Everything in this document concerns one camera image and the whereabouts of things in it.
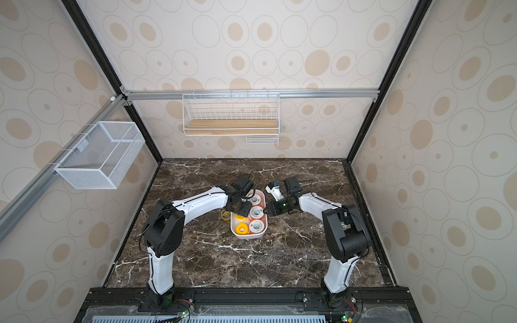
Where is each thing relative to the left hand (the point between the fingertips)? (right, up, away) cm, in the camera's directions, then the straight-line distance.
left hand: (247, 208), depth 93 cm
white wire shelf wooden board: (+2, +46, +7) cm, 46 cm away
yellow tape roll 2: (-3, -5, +1) cm, 6 cm away
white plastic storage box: (+1, -11, -5) cm, 12 cm away
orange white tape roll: (+4, +4, +4) cm, 7 cm away
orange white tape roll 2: (+4, -2, +1) cm, 5 cm away
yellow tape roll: (-2, -7, -3) cm, 8 cm away
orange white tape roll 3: (+4, -7, -4) cm, 9 cm away
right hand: (+8, -2, -1) cm, 8 cm away
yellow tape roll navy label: (-11, -4, +3) cm, 12 cm away
